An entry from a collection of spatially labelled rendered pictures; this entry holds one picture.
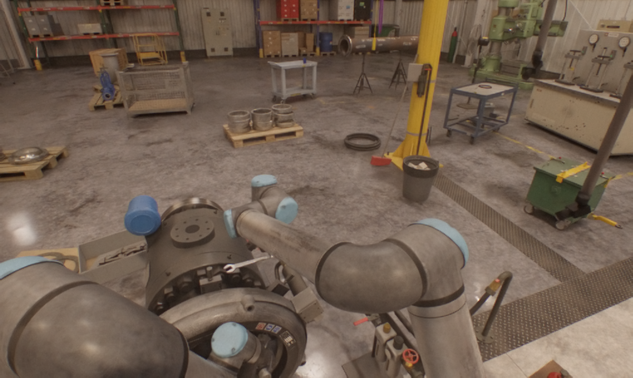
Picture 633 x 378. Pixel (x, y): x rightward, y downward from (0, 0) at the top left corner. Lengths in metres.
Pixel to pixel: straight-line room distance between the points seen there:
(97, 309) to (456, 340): 0.55
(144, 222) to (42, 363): 1.40
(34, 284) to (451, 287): 0.59
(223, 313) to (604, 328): 2.61
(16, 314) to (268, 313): 0.95
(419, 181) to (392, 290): 3.11
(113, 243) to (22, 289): 2.88
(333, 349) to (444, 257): 1.74
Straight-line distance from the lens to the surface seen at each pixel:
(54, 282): 0.48
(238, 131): 5.29
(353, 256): 0.53
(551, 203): 3.88
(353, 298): 0.53
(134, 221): 1.79
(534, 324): 2.80
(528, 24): 11.54
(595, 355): 2.86
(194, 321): 1.24
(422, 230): 0.59
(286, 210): 1.01
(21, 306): 0.47
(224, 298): 1.25
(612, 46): 7.27
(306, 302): 1.41
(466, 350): 0.67
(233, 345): 0.94
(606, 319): 3.16
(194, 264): 1.55
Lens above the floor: 1.89
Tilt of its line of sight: 28 degrees down
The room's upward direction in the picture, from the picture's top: straight up
